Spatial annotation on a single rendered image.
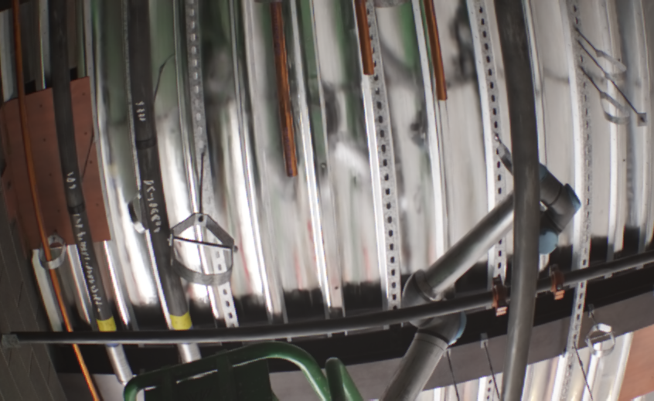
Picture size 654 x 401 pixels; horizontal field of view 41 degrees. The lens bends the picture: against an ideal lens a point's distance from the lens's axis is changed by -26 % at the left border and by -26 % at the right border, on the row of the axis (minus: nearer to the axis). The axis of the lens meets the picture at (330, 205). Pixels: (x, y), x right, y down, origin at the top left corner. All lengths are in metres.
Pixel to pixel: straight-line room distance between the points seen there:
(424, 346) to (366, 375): 0.68
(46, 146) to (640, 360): 2.94
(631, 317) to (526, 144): 1.57
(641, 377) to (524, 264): 1.96
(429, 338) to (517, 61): 0.99
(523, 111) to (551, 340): 1.47
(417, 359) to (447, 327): 0.14
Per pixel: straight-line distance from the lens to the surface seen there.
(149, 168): 3.01
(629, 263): 3.23
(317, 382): 2.60
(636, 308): 4.11
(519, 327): 3.07
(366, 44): 2.67
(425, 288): 3.14
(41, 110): 3.57
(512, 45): 2.65
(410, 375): 3.19
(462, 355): 3.88
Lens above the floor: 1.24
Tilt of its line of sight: 61 degrees up
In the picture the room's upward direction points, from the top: 11 degrees counter-clockwise
